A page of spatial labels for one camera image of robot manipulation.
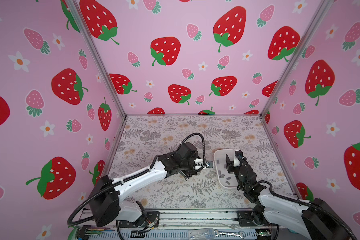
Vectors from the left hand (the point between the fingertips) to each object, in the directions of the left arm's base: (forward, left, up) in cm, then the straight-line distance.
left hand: (202, 160), depth 77 cm
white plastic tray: (+9, -13, -16) cm, 23 cm away
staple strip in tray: (-3, -17, -17) cm, 24 cm away
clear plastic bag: (-30, +1, -16) cm, 34 cm away
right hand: (+6, -18, -3) cm, 19 cm away
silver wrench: (-30, -18, -17) cm, 39 cm away
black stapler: (0, +9, -17) cm, 19 cm away
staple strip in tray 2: (+1, -12, -17) cm, 21 cm away
